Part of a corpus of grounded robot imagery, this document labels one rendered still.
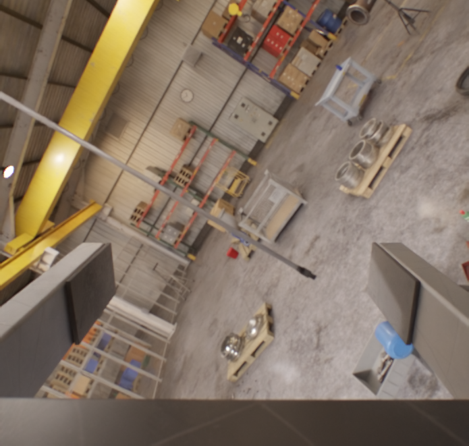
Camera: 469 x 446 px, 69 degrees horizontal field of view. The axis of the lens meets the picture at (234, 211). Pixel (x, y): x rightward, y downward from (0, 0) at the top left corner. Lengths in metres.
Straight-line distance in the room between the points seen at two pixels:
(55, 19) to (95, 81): 1.85
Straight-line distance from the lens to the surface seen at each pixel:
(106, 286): 0.16
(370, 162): 5.62
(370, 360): 3.83
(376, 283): 0.17
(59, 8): 12.20
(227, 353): 6.29
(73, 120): 12.38
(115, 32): 12.09
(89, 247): 0.16
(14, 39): 11.85
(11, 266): 12.37
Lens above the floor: 2.47
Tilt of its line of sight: 10 degrees down
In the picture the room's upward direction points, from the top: 59 degrees counter-clockwise
